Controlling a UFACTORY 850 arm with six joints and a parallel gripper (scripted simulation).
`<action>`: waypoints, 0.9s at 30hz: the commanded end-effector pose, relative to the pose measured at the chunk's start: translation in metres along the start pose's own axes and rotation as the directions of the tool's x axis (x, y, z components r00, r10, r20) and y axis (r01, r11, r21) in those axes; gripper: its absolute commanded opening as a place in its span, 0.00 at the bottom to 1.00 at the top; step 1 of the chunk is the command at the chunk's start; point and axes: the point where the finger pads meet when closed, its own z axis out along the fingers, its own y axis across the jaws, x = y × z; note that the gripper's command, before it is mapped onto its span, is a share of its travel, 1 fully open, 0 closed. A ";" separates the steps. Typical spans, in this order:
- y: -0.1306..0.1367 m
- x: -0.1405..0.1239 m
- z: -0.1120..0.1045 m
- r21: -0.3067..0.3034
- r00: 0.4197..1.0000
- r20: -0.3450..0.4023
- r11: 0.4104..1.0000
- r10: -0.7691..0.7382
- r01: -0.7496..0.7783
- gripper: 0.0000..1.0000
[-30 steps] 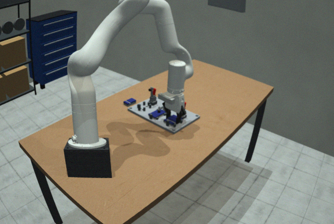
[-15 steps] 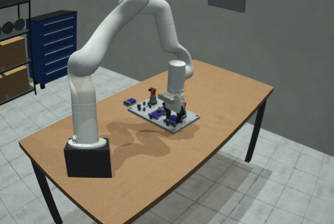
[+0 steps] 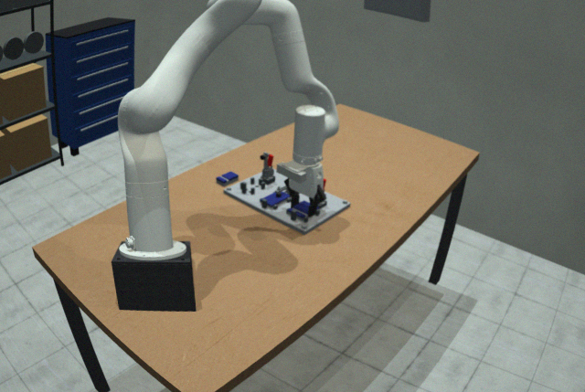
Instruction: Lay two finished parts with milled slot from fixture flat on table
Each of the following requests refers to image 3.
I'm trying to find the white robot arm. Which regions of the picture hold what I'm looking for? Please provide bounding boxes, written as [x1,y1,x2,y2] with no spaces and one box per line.
[118,0,339,260]

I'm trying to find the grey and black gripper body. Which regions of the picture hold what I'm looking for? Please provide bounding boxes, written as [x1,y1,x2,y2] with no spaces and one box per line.
[289,162,324,198]

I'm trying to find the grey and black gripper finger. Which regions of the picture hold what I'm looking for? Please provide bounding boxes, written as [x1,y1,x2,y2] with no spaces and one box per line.
[308,185,326,217]
[284,178,300,208]

